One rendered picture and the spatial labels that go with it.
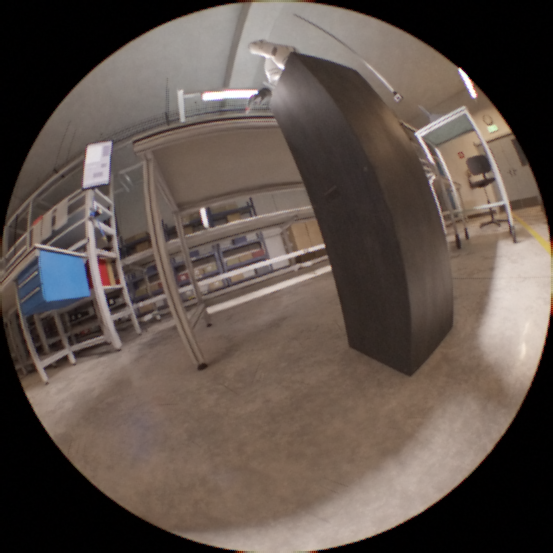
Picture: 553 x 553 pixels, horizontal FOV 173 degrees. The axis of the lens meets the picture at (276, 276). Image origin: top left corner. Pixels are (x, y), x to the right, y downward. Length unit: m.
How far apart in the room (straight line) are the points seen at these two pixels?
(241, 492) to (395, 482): 0.22
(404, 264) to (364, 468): 0.33
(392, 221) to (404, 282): 0.11
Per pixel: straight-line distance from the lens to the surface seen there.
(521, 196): 6.99
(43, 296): 1.52
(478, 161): 3.26
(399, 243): 0.33
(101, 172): 2.01
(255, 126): 0.90
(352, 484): 0.33
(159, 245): 0.73
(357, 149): 0.37
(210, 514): 0.37
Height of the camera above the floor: 0.31
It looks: 4 degrees down
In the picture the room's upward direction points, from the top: 17 degrees counter-clockwise
